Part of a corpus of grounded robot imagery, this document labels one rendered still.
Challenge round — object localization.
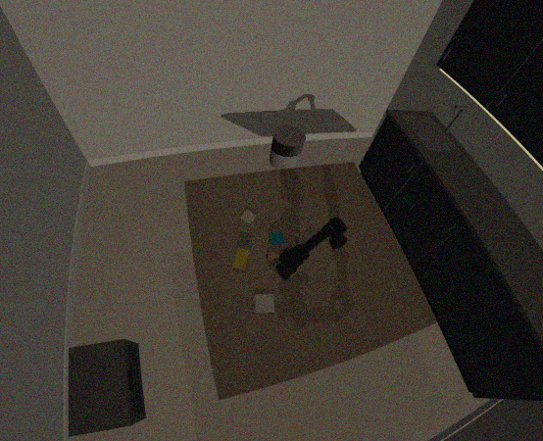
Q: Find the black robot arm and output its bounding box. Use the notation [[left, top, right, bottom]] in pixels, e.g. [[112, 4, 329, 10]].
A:
[[276, 217, 347, 275]]

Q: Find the yellow rectangular block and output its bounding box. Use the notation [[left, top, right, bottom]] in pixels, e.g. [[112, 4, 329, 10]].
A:
[[233, 248, 249, 270]]

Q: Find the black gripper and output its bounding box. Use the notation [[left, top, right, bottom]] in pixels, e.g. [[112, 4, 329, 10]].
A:
[[279, 254, 310, 280]]

